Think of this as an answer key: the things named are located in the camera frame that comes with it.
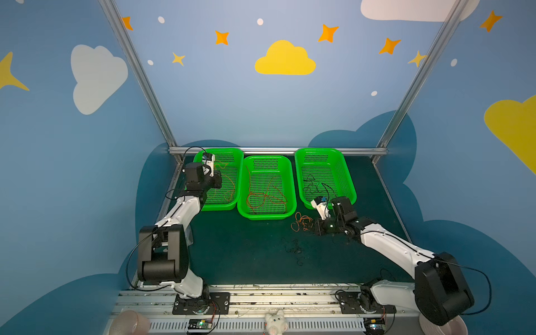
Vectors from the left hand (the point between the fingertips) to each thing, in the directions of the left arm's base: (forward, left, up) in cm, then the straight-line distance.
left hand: (218, 168), depth 91 cm
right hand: (-20, -41, -10) cm, 47 cm away
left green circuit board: (-55, 0, -19) cm, 59 cm away
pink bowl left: (-56, +24, -18) cm, 63 cm away
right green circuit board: (-54, -62, -19) cm, 84 cm away
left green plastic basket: (+12, -2, -8) cm, 14 cm away
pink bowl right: (-54, -85, -12) cm, 101 cm away
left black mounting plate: (-49, -5, -18) cm, 52 cm away
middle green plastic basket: (+16, -19, -18) cm, 30 cm away
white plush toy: (-55, -27, -15) cm, 63 cm away
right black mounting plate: (-48, -54, -18) cm, 74 cm away
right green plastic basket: (+15, -53, -18) cm, 58 cm away
